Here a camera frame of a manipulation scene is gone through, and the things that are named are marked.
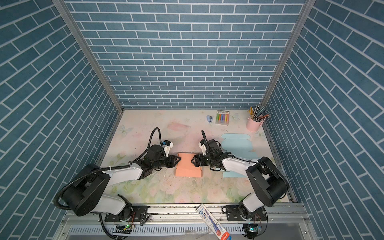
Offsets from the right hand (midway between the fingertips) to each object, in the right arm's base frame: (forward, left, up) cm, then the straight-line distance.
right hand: (195, 159), depth 89 cm
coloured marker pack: (+39, -17, -3) cm, 43 cm away
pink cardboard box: (-6, +5, 0) cm, 8 cm away
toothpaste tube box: (-34, -15, -3) cm, 38 cm away
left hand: (-2, +9, +2) cm, 9 cm away
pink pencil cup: (+28, -38, 0) cm, 48 cm away
